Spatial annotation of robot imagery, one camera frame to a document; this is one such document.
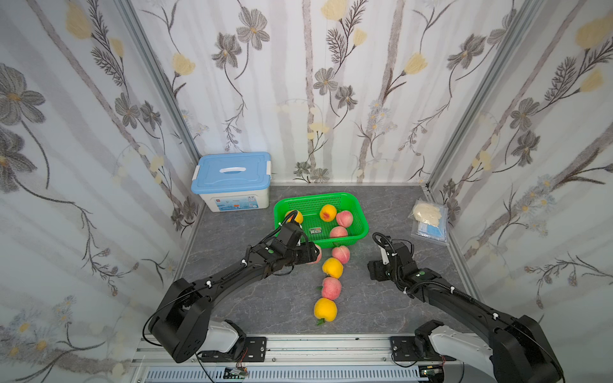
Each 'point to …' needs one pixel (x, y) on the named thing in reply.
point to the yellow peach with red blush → (299, 218)
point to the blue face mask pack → (438, 232)
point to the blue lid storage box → (230, 181)
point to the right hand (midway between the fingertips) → (381, 260)
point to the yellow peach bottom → (326, 308)
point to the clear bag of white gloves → (429, 212)
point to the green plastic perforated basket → (310, 205)
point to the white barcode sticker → (315, 230)
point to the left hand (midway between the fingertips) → (316, 252)
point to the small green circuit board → (232, 373)
